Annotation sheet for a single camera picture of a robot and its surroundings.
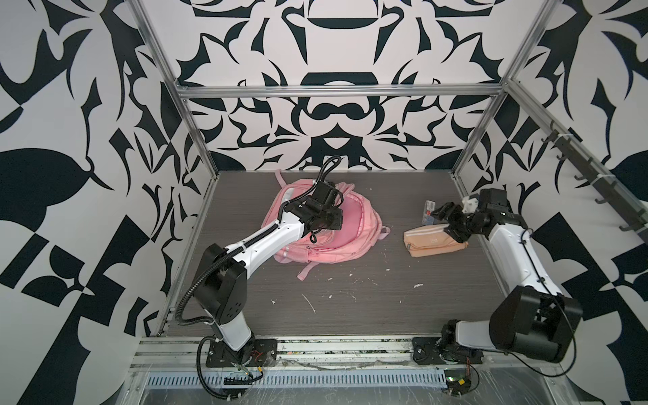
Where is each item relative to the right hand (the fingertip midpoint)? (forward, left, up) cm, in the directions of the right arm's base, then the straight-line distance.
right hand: (440, 216), depth 83 cm
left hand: (+2, +32, 0) cm, 32 cm away
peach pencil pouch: (0, -2, -16) cm, 16 cm away
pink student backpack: (+2, +25, -12) cm, 27 cm away
